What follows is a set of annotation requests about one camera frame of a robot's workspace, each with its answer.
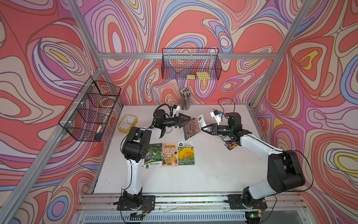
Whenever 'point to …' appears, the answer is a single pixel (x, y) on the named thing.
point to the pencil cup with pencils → (185, 99)
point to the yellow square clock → (127, 122)
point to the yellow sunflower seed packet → (186, 153)
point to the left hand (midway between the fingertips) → (189, 123)
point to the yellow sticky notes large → (203, 75)
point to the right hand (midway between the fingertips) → (202, 132)
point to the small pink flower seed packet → (230, 145)
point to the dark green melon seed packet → (154, 158)
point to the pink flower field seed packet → (194, 127)
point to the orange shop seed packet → (169, 154)
